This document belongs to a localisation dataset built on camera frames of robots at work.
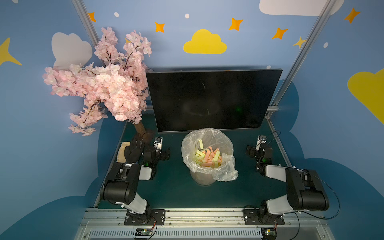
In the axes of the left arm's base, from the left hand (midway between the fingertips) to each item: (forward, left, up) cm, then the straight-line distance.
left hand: (161, 144), depth 95 cm
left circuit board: (-46, +3, -8) cm, 47 cm away
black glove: (-4, +19, -4) cm, 20 cm away
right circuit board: (-45, -59, -9) cm, 75 cm away
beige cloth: (-7, +26, -6) cm, 28 cm away
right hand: (+1, -62, +1) cm, 62 cm away
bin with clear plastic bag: (-7, -30, +2) cm, 31 cm away
